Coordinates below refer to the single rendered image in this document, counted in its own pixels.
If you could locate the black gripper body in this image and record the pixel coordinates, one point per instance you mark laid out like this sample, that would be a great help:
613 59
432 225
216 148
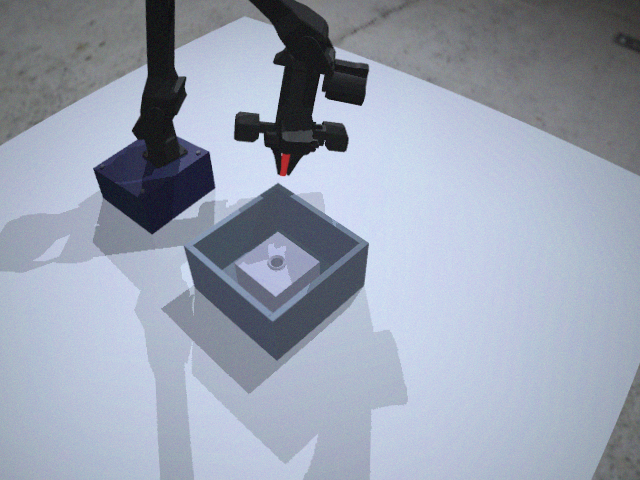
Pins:
248 126

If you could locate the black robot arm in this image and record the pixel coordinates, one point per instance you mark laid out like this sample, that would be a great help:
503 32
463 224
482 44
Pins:
308 53

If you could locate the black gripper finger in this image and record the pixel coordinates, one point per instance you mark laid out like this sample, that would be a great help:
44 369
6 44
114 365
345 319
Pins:
276 154
294 159

